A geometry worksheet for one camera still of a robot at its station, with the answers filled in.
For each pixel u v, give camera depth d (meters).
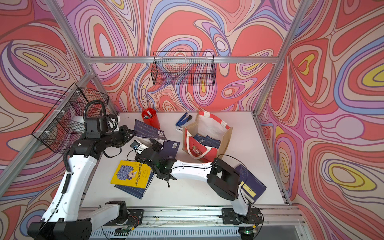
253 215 0.75
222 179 0.47
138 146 0.64
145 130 0.80
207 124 0.94
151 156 0.58
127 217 0.72
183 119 1.15
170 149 0.98
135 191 0.81
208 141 0.95
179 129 1.07
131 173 0.85
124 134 0.62
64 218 0.37
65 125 0.68
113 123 0.57
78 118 0.74
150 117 1.07
